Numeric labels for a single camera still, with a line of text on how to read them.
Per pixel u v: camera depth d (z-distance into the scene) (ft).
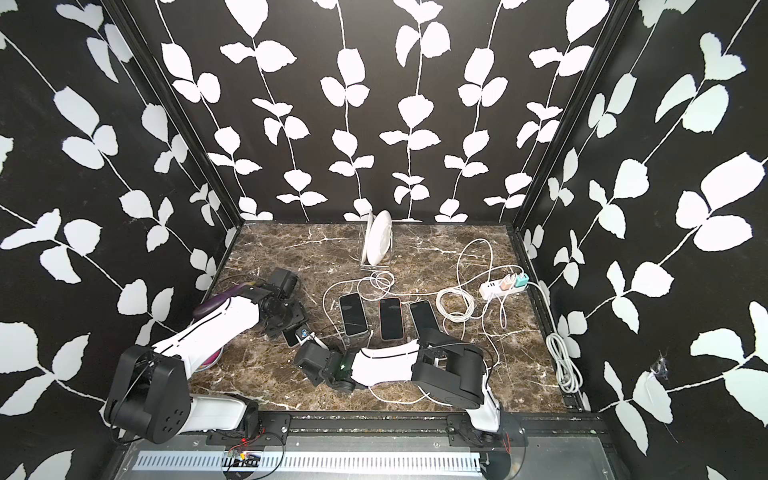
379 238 3.15
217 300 3.12
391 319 3.04
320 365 2.05
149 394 1.36
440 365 1.67
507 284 3.13
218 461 2.30
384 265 3.52
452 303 3.22
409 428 2.48
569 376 2.68
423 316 3.12
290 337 2.57
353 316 3.05
